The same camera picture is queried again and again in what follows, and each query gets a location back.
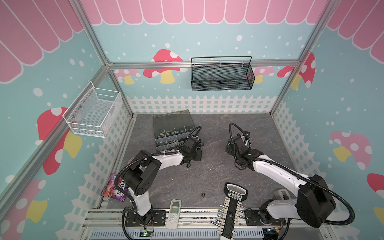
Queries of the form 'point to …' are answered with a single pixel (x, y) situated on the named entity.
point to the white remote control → (175, 208)
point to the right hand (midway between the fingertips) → (234, 146)
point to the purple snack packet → (110, 190)
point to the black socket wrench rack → (231, 213)
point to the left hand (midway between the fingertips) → (199, 156)
